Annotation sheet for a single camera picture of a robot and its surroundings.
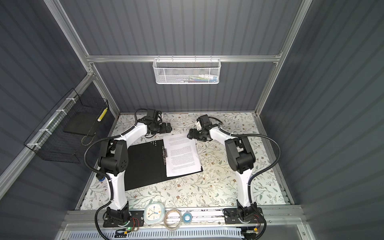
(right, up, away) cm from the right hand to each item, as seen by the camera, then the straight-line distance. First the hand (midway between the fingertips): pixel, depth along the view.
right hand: (193, 137), depth 100 cm
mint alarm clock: (-19, -35, -27) cm, 49 cm away
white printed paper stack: (-7, -12, -4) cm, 14 cm away
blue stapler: (-53, -24, -13) cm, 60 cm away
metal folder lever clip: (-19, -11, -4) cm, 22 cm away
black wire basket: (-63, +3, -27) cm, 69 cm away
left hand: (-19, +6, +1) cm, 20 cm away
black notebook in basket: (-57, +9, -23) cm, 62 cm away
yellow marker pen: (-50, +12, -20) cm, 55 cm away
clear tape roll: (-10, -40, -25) cm, 48 cm away
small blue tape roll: (-3, -39, -25) cm, 47 cm away
